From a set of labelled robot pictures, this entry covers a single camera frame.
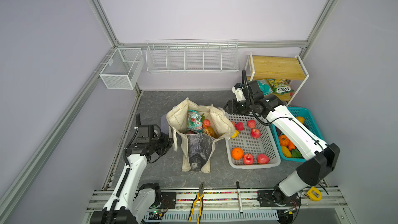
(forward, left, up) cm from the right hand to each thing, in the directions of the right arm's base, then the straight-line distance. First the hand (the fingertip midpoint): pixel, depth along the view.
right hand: (228, 108), depth 78 cm
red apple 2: (-18, -11, -20) cm, 29 cm away
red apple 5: (-3, -18, -20) cm, 27 cm away
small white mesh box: (+33, +66, 0) cm, 74 cm away
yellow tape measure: (-34, -41, -24) cm, 58 cm away
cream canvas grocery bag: (-17, +16, -11) cm, 26 cm away
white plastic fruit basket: (-8, -17, -25) cm, 31 cm away
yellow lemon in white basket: (-3, -6, -21) cm, 22 cm away
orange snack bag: (-8, +11, -8) cm, 16 cm away
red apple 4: (+2, -9, -20) cm, 22 cm away
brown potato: (-4, +8, -17) cm, 19 cm away
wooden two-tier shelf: (+24, -26, +7) cm, 36 cm away
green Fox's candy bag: (+23, -36, -6) cm, 43 cm away
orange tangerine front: (-16, -6, -19) cm, 25 cm away
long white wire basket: (+37, +20, +7) cm, 43 cm away
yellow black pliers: (-34, +15, -24) cm, 45 cm away
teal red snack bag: (-1, +18, -11) cm, 21 cm away
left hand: (-12, +27, -12) cm, 32 cm away
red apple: (+3, +11, -17) cm, 21 cm away
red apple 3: (-18, -19, -20) cm, 33 cm away
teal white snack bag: (+22, -26, -6) cm, 35 cm away
